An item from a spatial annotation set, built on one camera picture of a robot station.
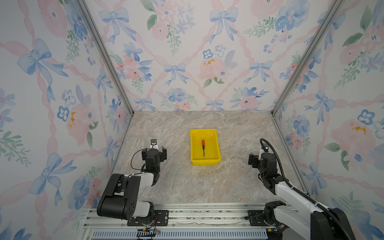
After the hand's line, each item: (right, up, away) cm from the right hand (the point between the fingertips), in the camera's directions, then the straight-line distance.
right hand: (260, 153), depth 88 cm
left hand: (-63, +4, +3) cm, 63 cm away
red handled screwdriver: (-32, +5, +13) cm, 35 cm away
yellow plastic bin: (-27, -2, +9) cm, 29 cm away
